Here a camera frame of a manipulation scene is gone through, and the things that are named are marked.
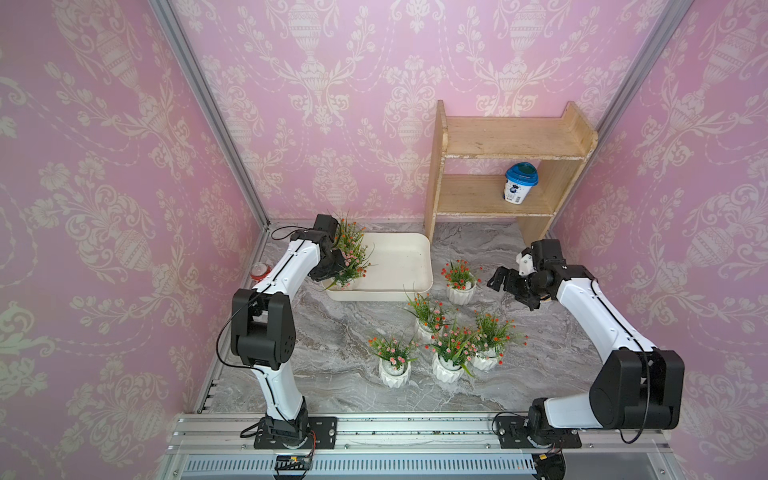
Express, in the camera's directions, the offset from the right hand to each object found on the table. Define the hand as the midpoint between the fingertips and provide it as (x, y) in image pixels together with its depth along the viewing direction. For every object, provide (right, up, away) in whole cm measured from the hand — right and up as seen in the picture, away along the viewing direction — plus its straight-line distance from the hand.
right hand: (503, 287), depth 86 cm
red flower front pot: (-18, -14, -13) cm, 26 cm away
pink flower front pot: (-32, -16, -15) cm, 38 cm away
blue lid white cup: (+7, +33, +5) cm, 34 cm away
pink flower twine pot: (-46, +2, +2) cm, 46 cm away
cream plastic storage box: (-29, +4, +22) cm, 36 cm away
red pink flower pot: (-21, -9, -1) cm, 23 cm away
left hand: (-50, +4, +7) cm, 50 cm away
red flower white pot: (-12, +1, +1) cm, 12 cm away
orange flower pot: (-6, -11, -10) cm, 16 cm away
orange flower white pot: (-44, +11, +3) cm, 46 cm away
